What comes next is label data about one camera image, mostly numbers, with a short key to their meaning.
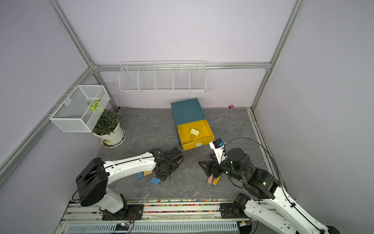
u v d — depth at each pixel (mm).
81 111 822
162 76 994
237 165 461
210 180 810
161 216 726
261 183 439
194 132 847
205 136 848
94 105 808
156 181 835
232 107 1237
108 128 889
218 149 556
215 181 810
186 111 900
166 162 609
